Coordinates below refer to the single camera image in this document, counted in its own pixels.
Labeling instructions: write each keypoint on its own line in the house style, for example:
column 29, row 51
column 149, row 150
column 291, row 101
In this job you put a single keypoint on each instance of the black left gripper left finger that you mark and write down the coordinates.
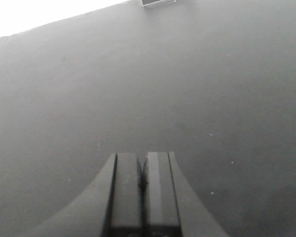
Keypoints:
column 125, row 197

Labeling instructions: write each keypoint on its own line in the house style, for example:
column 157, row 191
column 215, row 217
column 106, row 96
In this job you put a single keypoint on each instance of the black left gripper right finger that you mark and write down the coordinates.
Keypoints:
column 160, row 197

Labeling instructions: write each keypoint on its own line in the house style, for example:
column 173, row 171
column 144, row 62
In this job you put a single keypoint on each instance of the black box white power socket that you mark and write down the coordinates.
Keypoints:
column 155, row 2

